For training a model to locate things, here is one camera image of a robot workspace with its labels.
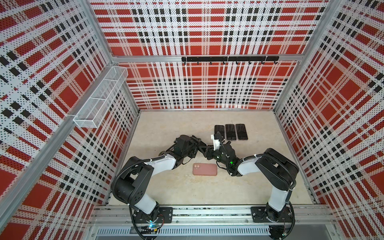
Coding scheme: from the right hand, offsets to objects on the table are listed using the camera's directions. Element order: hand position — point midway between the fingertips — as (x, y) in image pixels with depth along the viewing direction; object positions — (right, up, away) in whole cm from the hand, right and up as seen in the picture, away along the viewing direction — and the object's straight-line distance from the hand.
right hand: (200, 148), depth 87 cm
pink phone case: (+3, -13, +1) cm, 13 cm away
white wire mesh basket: (-68, +21, +5) cm, 71 cm away
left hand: (+1, +2, +2) cm, 3 cm away
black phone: (+15, +11, +28) cm, 34 cm away
